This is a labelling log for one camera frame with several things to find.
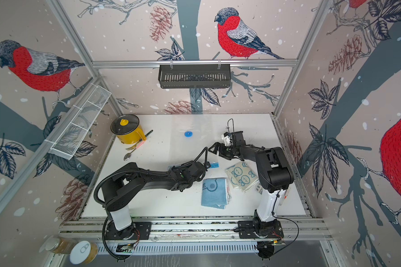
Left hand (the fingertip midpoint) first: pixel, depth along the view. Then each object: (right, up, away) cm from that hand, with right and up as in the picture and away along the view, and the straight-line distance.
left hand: (194, 163), depth 92 cm
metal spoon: (-41, +3, +8) cm, 42 cm away
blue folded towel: (+12, -13, -9) cm, 20 cm away
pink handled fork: (-38, +8, +12) cm, 41 cm away
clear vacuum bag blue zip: (-3, +14, +16) cm, 22 cm away
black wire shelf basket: (-6, +54, +15) cm, 56 cm away
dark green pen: (-33, +17, +18) cm, 41 cm away
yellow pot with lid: (-41, +19, +6) cm, 45 cm away
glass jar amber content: (-50, -26, -29) cm, 63 cm away
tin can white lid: (-42, -29, -27) cm, 58 cm away
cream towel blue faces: (+27, -6, -4) cm, 28 cm away
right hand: (+12, +7, +5) cm, 15 cm away
